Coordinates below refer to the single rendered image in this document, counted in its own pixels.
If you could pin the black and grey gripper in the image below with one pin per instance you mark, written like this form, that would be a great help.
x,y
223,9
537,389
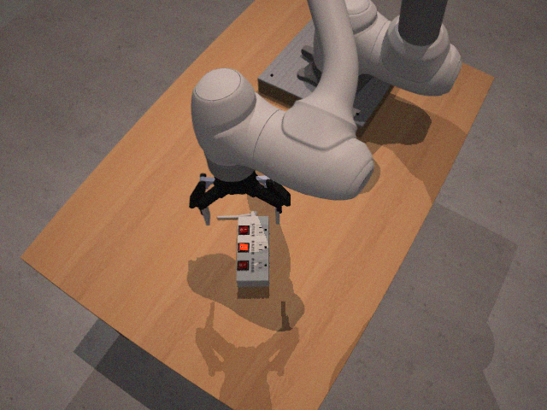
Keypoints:
x,y
269,191

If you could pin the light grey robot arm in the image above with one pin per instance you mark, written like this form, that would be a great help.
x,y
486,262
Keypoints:
x,y
312,148

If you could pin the grey power strip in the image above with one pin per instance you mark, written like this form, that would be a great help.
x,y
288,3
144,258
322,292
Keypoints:
x,y
253,249

